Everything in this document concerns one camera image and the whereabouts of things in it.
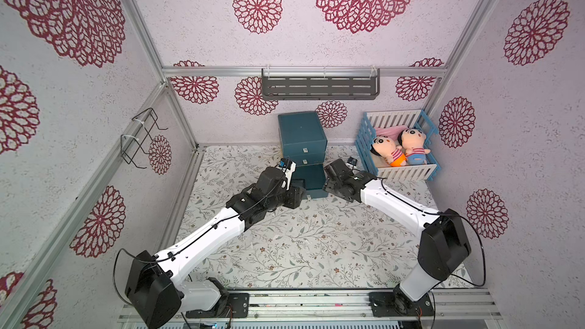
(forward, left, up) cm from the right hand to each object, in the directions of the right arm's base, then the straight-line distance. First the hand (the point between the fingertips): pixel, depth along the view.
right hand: (339, 188), depth 88 cm
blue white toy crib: (+18, -20, -7) cm, 27 cm away
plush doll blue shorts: (+26, -35, +2) cm, 44 cm away
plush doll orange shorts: (+21, -26, -2) cm, 33 cm away
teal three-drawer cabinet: (+16, +14, +9) cm, 23 cm away
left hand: (-8, +16, +9) cm, 20 cm away
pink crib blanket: (+35, -29, -3) cm, 46 cm away
